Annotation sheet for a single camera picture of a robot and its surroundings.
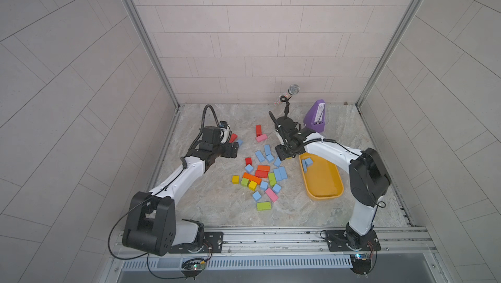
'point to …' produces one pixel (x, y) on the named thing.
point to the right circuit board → (361, 263)
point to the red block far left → (233, 136)
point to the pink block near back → (261, 137)
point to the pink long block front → (271, 194)
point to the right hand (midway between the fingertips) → (282, 151)
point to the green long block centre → (272, 178)
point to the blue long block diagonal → (277, 162)
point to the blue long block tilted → (267, 150)
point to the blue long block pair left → (278, 175)
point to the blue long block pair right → (283, 173)
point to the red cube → (248, 161)
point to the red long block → (261, 173)
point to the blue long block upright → (259, 156)
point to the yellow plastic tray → (323, 179)
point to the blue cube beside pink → (276, 188)
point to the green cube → (244, 182)
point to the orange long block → (251, 177)
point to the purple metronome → (314, 118)
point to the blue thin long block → (304, 165)
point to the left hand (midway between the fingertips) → (232, 141)
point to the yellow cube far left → (235, 179)
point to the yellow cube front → (252, 185)
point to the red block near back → (258, 130)
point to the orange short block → (263, 167)
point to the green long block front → (263, 206)
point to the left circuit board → (193, 265)
